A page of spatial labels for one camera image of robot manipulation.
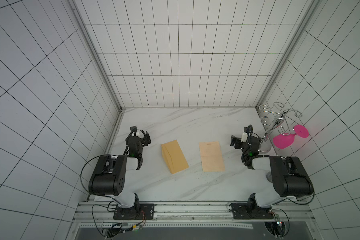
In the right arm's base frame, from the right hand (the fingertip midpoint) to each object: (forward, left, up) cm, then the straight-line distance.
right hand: (241, 134), depth 95 cm
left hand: (-5, +67, +1) cm, 67 cm away
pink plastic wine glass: (-9, -19, +7) cm, 22 cm away
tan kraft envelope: (-16, +43, -6) cm, 46 cm away
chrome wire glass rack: (-1, -13, +21) cm, 25 cm away
